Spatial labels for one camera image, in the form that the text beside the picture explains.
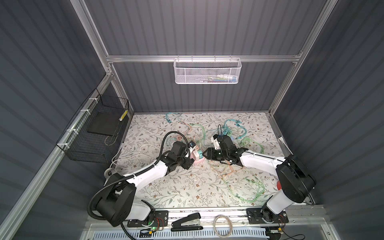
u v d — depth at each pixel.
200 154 0.88
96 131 0.73
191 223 0.71
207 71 1.24
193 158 0.89
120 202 0.42
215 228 0.70
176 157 0.67
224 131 0.99
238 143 1.02
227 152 0.69
